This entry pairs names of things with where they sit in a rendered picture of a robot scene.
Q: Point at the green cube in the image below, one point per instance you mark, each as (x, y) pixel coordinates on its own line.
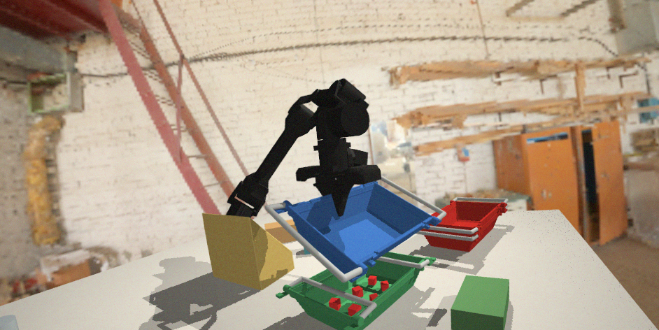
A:
(481, 304)

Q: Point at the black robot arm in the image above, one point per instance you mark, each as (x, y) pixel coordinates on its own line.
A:
(341, 112)

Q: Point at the green plastic tray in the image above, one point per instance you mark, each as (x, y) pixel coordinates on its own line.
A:
(315, 301)

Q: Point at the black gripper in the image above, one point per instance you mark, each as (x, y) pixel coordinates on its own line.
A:
(334, 164)

